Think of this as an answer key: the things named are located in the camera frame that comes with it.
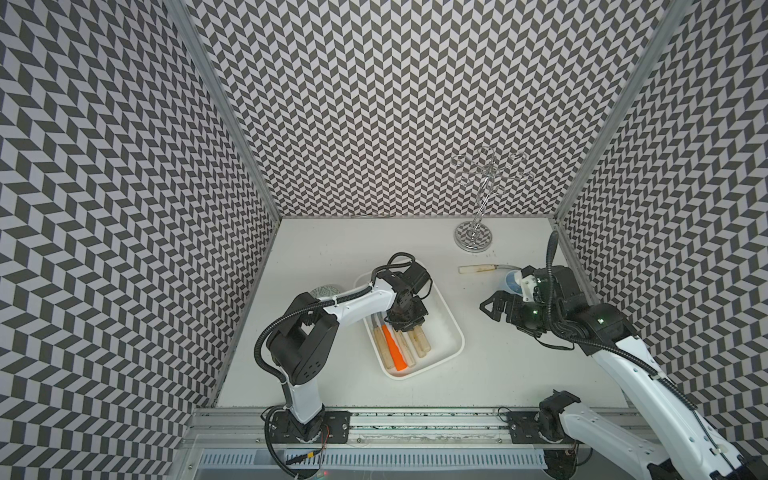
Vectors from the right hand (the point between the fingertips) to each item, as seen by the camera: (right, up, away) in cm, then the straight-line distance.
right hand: (495, 319), depth 71 cm
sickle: (+2, +10, +31) cm, 33 cm away
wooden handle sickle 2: (-18, -9, +11) cm, 23 cm away
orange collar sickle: (-24, -14, +13) cm, 31 cm away
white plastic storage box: (-10, -8, +16) cm, 21 cm away
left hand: (-17, -6, +14) cm, 23 cm away
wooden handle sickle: (-18, -9, +11) cm, 23 cm away
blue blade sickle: (-22, -12, +14) cm, 29 cm away
